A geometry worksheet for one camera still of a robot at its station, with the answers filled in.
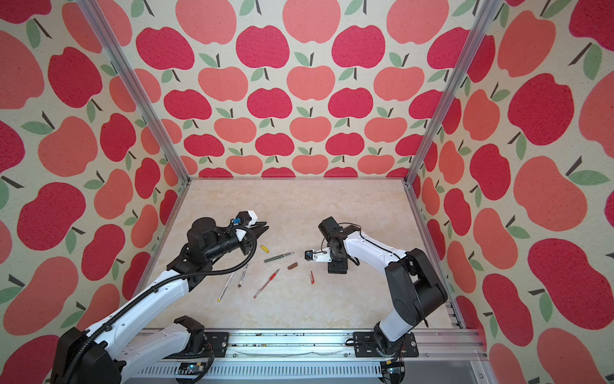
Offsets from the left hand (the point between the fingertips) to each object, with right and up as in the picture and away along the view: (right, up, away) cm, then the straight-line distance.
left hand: (268, 226), depth 74 cm
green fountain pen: (+1, -14, +20) cm, 24 cm away
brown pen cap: (+7, -18, +18) cm, 26 cm away
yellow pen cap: (-5, -12, +22) cm, 26 cm away
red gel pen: (-3, -23, +15) cm, 27 cm away
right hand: (+26, -13, +17) cm, 34 cm away
